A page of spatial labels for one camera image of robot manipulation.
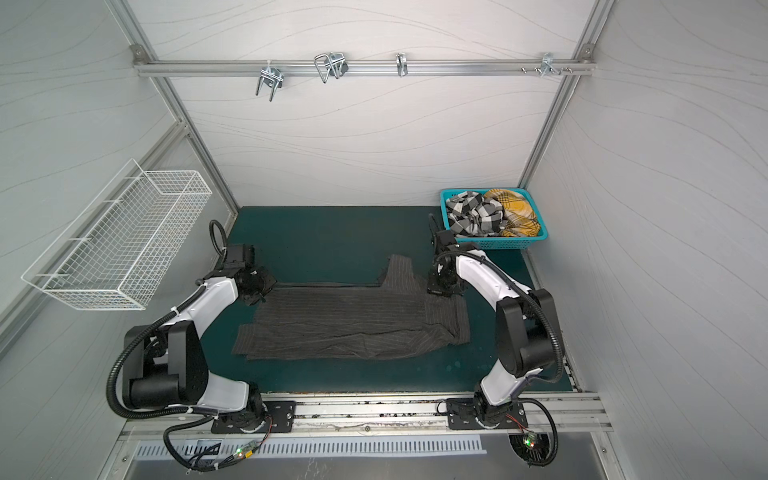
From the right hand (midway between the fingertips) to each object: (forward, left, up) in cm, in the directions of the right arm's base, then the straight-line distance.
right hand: (444, 284), depth 90 cm
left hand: (-1, +53, +1) cm, 53 cm away
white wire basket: (-10, +79, +25) cm, 84 cm away
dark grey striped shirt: (-10, +35, -7) cm, 37 cm away
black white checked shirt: (+31, -11, 0) cm, 32 cm away
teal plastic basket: (+19, -19, -1) cm, 27 cm away
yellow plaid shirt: (+27, -28, +2) cm, 39 cm away
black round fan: (-38, -21, -11) cm, 45 cm away
